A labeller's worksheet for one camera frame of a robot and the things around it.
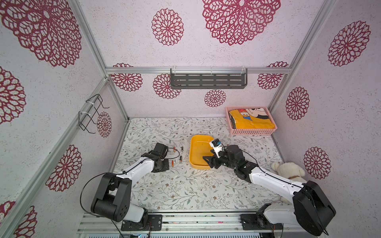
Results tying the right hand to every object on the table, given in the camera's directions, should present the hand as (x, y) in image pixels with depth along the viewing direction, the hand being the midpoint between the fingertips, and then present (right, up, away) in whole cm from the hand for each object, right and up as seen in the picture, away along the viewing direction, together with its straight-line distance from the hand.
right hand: (207, 152), depth 82 cm
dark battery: (-15, +1, +21) cm, 25 cm away
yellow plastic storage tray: (-3, 0, +23) cm, 23 cm away
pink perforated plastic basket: (+34, +11, +24) cm, 43 cm away
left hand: (-25, -10, +8) cm, 29 cm away
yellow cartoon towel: (+36, +21, +29) cm, 51 cm away
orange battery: (-20, -8, +12) cm, 25 cm away
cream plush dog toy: (+47, -10, +1) cm, 48 cm away
